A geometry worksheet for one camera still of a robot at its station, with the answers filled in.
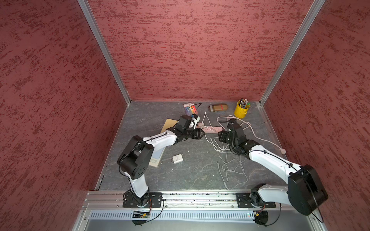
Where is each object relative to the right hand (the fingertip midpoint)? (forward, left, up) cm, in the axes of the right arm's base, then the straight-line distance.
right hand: (218, 136), depth 88 cm
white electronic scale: (-10, +39, -7) cm, 41 cm away
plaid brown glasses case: (+31, -2, -8) cm, 32 cm away
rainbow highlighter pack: (+31, +17, -8) cm, 36 cm away
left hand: (+1, +10, -1) cm, 10 cm away
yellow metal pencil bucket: (+23, -21, -5) cm, 31 cm away
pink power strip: (+9, +2, -7) cm, 12 cm away
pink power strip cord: (-4, -45, -14) cm, 48 cm away
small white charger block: (-10, +26, -8) cm, 29 cm away
